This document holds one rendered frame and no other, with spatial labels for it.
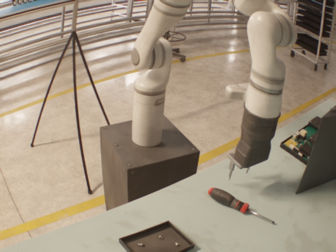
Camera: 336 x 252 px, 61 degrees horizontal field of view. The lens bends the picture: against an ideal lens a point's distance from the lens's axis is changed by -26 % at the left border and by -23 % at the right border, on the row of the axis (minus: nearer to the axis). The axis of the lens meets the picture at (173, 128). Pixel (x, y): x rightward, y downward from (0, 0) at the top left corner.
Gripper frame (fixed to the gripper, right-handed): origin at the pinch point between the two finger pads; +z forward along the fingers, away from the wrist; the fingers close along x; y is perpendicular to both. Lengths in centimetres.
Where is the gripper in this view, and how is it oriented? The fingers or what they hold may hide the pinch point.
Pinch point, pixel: (238, 176)
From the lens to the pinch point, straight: 77.6
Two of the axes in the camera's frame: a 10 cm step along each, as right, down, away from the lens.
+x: 8.7, -1.9, 4.6
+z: -0.9, 8.5, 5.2
